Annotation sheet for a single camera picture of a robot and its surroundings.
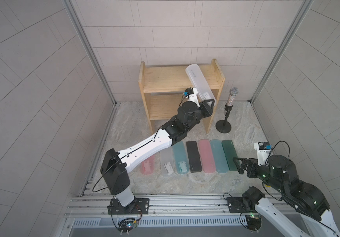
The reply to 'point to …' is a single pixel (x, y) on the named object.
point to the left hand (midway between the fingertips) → (217, 100)
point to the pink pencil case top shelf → (148, 165)
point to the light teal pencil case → (180, 157)
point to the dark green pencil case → (230, 153)
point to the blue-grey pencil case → (220, 156)
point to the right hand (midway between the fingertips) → (238, 160)
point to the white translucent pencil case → (167, 163)
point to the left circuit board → (126, 224)
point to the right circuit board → (254, 221)
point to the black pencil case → (193, 157)
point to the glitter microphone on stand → (224, 126)
